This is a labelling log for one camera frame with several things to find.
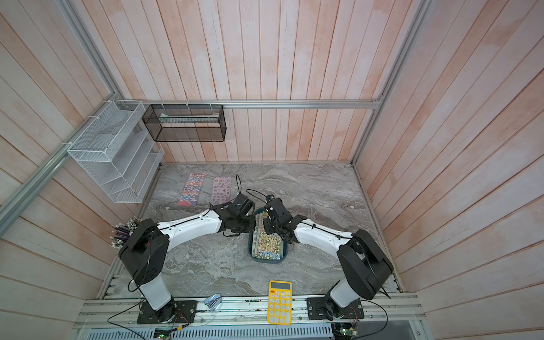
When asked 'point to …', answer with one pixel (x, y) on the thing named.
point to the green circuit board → (346, 331)
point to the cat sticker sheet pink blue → (192, 190)
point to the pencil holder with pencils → (122, 232)
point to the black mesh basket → (185, 122)
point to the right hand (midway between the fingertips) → (269, 219)
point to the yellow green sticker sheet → (265, 246)
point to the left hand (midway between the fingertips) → (253, 229)
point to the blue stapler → (212, 302)
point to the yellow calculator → (280, 302)
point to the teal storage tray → (253, 259)
